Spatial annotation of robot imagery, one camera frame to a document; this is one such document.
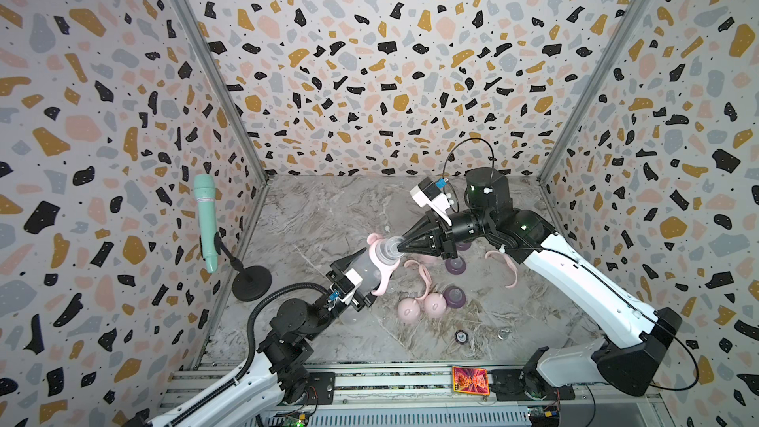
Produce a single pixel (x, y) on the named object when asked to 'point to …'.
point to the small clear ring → (504, 333)
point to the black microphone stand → (249, 284)
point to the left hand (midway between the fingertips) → (379, 260)
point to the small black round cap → (462, 337)
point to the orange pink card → (472, 381)
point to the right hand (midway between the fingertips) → (407, 250)
